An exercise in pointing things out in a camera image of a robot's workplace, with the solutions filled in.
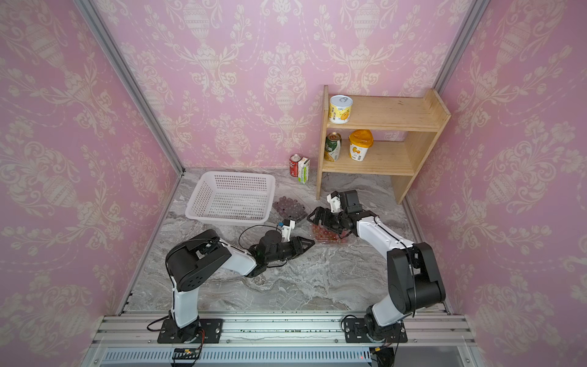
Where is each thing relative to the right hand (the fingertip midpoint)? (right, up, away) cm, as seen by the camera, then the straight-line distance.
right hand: (316, 220), depth 89 cm
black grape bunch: (-7, +2, +11) cm, 13 cm away
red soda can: (-10, +23, +24) cm, 35 cm away
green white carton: (-5, +22, +20) cm, 30 cm away
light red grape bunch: (+3, -7, +5) cm, 9 cm away
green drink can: (+6, +29, -1) cm, 29 cm away
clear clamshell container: (+10, -4, -15) cm, 18 cm away
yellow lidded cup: (+17, +31, 0) cm, 36 cm away
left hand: (-1, -9, -3) cm, 10 cm away
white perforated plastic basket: (-40, +8, +20) cm, 45 cm away
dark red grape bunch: (-11, +4, +11) cm, 16 cm away
